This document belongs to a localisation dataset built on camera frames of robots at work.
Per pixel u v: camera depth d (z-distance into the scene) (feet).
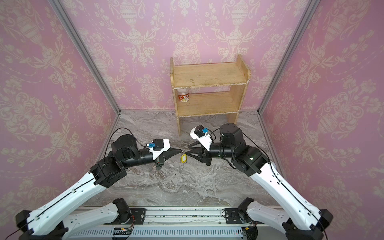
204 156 1.67
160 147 1.52
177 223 2.40
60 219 1.35
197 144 1.91
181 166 3.02
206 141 1.68
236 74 2.62
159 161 1.66
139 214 2.45
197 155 1.86
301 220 1.22
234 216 2.39
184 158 1.93
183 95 3.02
